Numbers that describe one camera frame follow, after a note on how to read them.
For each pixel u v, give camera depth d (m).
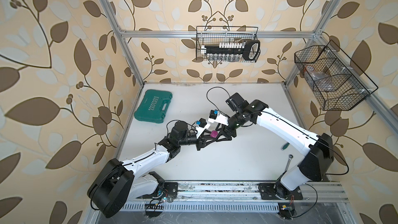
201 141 0.68
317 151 0.42
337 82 0.73
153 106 1.02
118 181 0.41
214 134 0.75
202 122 0.66
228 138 0.66
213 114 0.65
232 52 0.85
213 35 0.91
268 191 0.73
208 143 0.73
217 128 0.74
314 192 0.68
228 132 0.64
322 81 0.70
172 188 0.75
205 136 0.73
